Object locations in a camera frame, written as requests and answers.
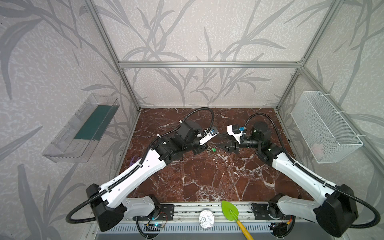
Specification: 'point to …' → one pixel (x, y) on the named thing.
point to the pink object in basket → (318, 150)
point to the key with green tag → (214, 149)
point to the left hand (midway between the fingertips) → (207, 134)
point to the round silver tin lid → (206, 219)
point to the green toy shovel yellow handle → (231, 212)
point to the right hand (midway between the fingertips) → (217, 135)
